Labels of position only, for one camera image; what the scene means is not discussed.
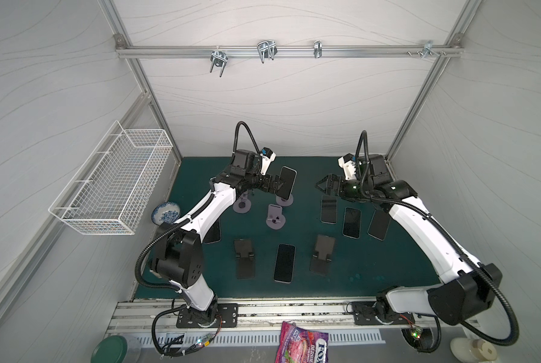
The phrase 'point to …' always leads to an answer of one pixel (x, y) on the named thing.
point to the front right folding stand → (320, 262)
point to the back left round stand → (242, 204)
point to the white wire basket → (109, 190)
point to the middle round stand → (275, 219)
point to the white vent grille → (242, 339)
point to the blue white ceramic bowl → (166, 212)
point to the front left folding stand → (245, 258)
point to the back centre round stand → (284, 202)
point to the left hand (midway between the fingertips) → (273, 177)
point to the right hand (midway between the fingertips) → (325, 186)
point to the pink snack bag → (299, 345)
